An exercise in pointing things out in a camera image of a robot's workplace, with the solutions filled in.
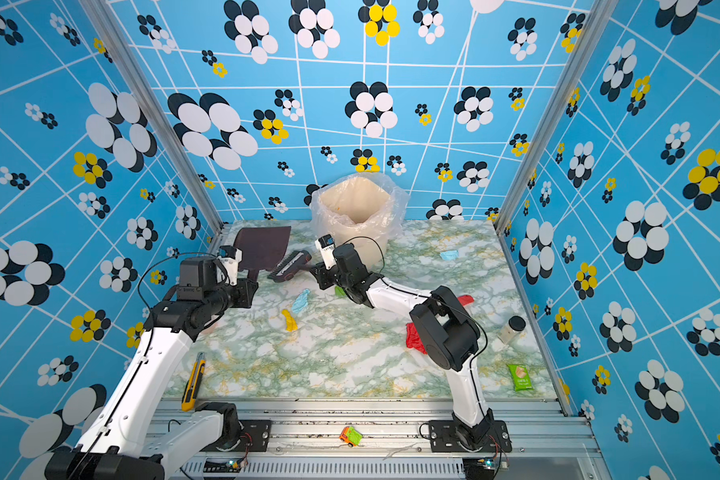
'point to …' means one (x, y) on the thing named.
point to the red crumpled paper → (413, 339)
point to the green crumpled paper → (340, 292)
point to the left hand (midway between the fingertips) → (253, 282)
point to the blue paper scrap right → (450, 255)
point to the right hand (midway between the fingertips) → (315, 267)
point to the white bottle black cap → (514, 326)
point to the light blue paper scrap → (301, 301)
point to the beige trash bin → (358, 211)
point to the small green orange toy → (351, 436)
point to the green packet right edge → (521, 376)
